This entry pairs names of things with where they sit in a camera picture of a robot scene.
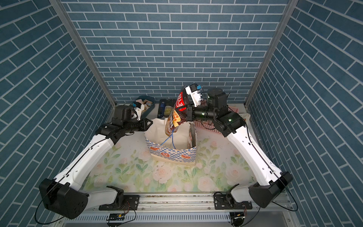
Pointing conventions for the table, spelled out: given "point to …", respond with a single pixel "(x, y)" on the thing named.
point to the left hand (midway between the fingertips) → (155, 122)
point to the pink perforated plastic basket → (209, 123)
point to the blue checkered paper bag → (173, 149)
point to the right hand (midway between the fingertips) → (179, 110)
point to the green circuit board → (116, 217)
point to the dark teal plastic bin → (147, 97)
